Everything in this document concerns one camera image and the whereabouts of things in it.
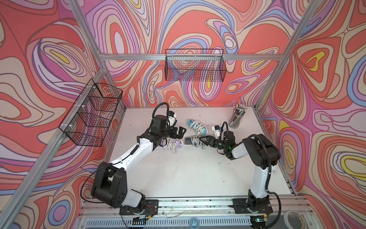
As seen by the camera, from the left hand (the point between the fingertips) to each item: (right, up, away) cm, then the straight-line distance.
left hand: (181, 129), depth 84 cm
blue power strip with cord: (+13, 0, +15) cm, 19 cm away
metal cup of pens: (+39, +12, +10) cm, 42 cm away
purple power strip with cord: (-8, -10, +7) cm, 15 cm away
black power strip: (+5, -9, +10) cm, 14 cm away
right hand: (+14, -10, +12) cm, 21 cm away
